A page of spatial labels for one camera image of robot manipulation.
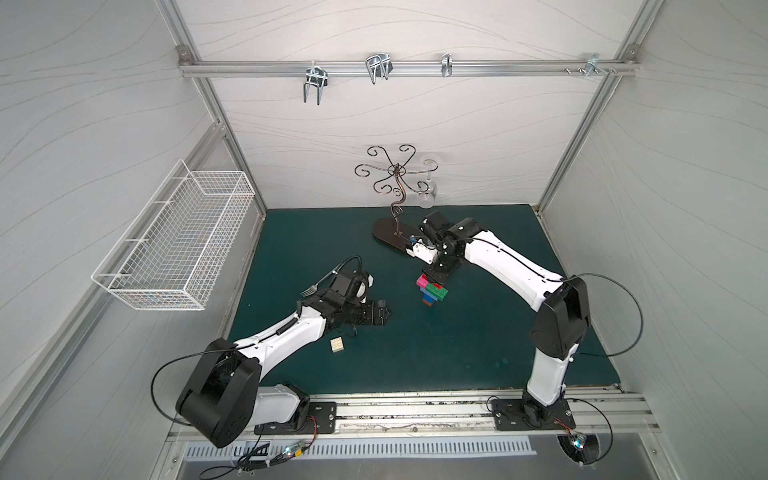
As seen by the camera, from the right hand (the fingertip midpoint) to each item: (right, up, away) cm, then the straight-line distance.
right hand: (434, 271), depth 85 cm
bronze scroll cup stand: (-12, +12, +25) cm, 30 cm away
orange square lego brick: (-1, -12, +8) cm, 14 cm away
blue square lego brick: (-1, -9, +6) cm, 11 cm away
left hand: (-16, -12, -1) cm, 20 cm away
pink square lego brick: (-3, -3, +2) cm, 5 cm away
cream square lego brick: (-28, -21, -1) cm, 35 cm away
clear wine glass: (0, +23, +14) cm, 27 cm away
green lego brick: (+2, -7, +1) cm, 7 cm away
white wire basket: (-64, +6, -17) cm, 67 cm away
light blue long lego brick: (-1, -7, +4) cm, 8 cm away
